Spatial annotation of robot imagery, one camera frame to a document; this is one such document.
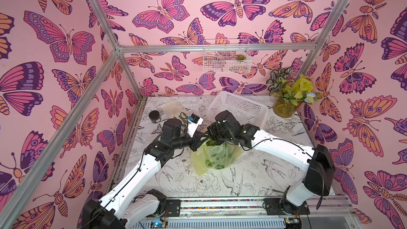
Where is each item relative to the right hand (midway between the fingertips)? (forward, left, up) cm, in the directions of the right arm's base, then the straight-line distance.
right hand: (202, 128), depth 77 cm
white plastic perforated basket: (+28, -28, -20) cm, 44 cm away
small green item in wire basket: (+42, -21, +13) cm, 48 cm away
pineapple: (-5, -4, -5) cm, 8 cm away
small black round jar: (+20, +33, -17) cm, 43 cm away
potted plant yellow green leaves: (+26, -49, +1) cm, 55 cm away
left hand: (-4, -3, +1) cm, 5 cm away
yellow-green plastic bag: (-11, -2, -6) cm, 13 cm away
